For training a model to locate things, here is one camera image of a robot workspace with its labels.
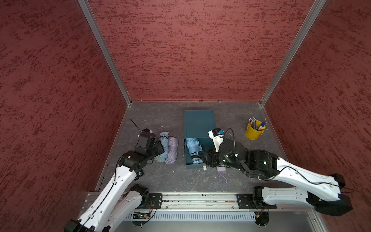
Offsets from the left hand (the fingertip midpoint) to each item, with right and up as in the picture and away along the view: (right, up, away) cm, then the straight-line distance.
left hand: (161, 148), depth 77 cm
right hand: (+21, 0, -14) cm, 26 cm away
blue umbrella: (+18, +2, -4) cm, 18 cm away
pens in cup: (+56, +14, +12) cm, 59 cm away
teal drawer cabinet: (+20, +13, +3) cm, 24 cm away
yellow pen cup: (+59, +6, +17) cm, 62 cm away
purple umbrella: (+5, -7, +8) cm, 12 cm away
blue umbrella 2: (+1, +6, +4) cm, 7 cm away
